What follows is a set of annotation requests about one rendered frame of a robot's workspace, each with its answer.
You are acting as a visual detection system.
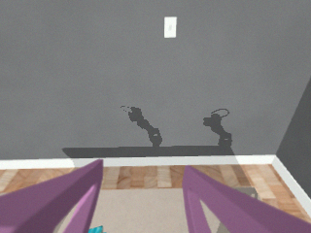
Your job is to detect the white shorts with blue and yellow pattern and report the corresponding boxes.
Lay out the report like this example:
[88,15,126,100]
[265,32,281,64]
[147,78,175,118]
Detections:
[88,225,103,233]

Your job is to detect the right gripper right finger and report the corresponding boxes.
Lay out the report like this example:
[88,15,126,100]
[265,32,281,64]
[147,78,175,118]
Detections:
[182,165,311,233]

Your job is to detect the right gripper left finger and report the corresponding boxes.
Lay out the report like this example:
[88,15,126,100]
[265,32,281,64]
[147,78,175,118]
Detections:
[0,159,103,233]

